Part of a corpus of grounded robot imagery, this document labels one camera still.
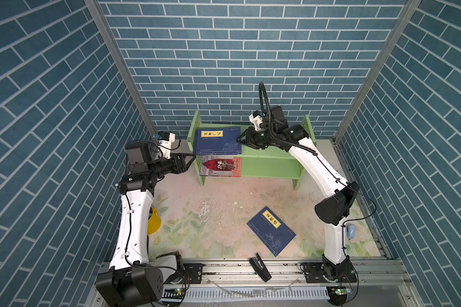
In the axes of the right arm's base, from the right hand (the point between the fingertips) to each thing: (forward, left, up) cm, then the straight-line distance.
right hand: (235, 138), depth 77 cm
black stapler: (-39, -13, -32) cm, 52 cm away
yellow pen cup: (-26, +34, -27) cm, 51 cm away
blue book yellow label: (0, +8, -2) cm, 8 cm away
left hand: (-10, +16, 0) cm, 19 cm away
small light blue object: (-22, -52, -31) cm, 64 cm away
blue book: (-25, -17, -33) cm, 45 cm away
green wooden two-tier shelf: (+5, -10, -21) cm, 24 cm away
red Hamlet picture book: (0, +8, -19) cm, 21 cm away
